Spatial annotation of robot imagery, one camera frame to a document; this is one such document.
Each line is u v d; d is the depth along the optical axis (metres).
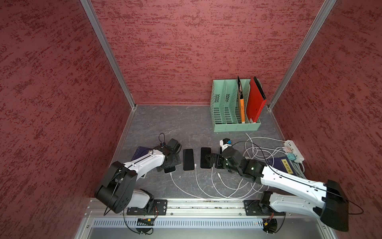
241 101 0.85
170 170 0.85
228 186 0.81
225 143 0.70
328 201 0.40
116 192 0.42
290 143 0.97
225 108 1.21
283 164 0.90
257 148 0.93
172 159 0.81
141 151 0.96
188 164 0.88
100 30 0.79
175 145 0.72
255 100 0.90
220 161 0.67
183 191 0.79
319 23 0.76
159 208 0.74
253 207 0.74
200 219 0.71
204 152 0.95
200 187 0.81
